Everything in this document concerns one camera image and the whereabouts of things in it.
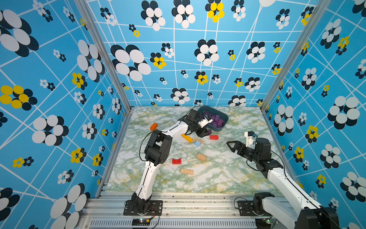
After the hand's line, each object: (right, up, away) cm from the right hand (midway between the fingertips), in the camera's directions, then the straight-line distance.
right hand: (233, 144), depth 83 cm
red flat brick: (-8, +2, +19) cm, 21 cm away
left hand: (-13, +8, +15) cm, 21 cm away
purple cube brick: (-4, +16, +26) cm, 31 cm away
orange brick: (-53, +9, +24) cm, 59 cm away
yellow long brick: (-28, +1, +19) cm, 33 cm away
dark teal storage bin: (+1, +18, +28) cm, 33 cm away
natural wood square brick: (-18, -9, +6) cm, 22 cm away
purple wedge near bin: (-11, +5, +19) cm, 23 cm away
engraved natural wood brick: (-17, -1, +15) cm, 23 cm away
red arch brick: (-34, -12, +6) cm, 37 cm away
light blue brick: (-20, -2, +13) cm, 24 cm away
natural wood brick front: (-28, -17, +2) cm, 32 cm away
